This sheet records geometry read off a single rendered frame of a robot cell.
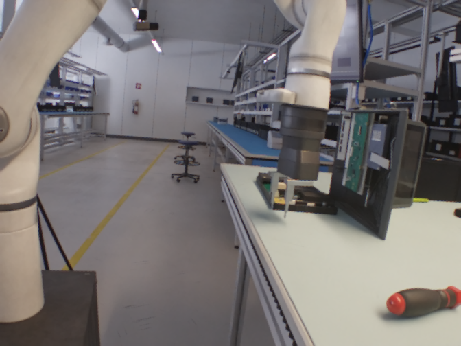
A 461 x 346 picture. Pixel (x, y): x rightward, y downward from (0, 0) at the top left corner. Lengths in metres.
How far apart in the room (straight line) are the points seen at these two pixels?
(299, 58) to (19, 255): 0.50
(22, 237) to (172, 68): 11.49
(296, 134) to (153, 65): 11.52
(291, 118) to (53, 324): 0.47
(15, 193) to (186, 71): 11.45
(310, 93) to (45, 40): 0.37
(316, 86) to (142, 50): 11.68
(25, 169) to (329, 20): 0.50
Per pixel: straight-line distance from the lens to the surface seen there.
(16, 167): 0.51
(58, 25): 0.44
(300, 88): 0.50
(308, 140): 0.50
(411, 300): 0.33
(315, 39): 0.51
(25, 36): 0.44
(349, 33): 1.96
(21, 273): 0.51
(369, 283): 0.39
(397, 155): 0.53
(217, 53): 11.95
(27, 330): 0.53
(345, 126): 0.73
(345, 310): 0.33
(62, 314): 0.55
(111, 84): 12.18
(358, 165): 0.66
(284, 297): 0.33
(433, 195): 1.01
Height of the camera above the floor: 1.16
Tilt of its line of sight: 10 degrees down
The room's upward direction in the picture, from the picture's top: 6 degrees clockwise
